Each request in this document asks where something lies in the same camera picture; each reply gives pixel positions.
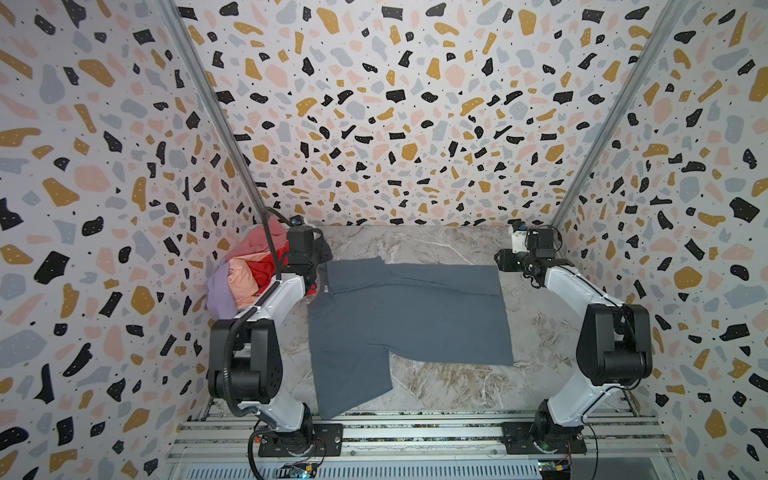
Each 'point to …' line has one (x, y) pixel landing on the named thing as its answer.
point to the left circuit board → (297, 470)
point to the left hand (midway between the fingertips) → (323, 236)
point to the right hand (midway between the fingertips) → (497, 247)
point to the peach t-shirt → (243, 282)
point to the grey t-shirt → (362, 309)
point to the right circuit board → (551, 469)
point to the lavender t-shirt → (219, 301)
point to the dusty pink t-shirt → (255, 239)
